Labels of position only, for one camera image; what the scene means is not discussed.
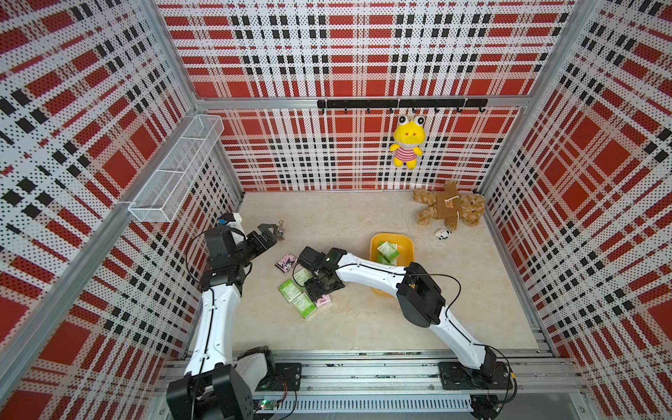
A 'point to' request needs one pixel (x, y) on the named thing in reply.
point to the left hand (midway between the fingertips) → (272, 232)
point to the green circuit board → (269, 404)
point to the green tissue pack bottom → (304, 304)
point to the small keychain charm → (281, 231)
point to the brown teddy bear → (450, 206)
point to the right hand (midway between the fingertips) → (324, 290)
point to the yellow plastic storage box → (405, 246)
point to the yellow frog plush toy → (409, 135)
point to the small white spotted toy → (443, 234)
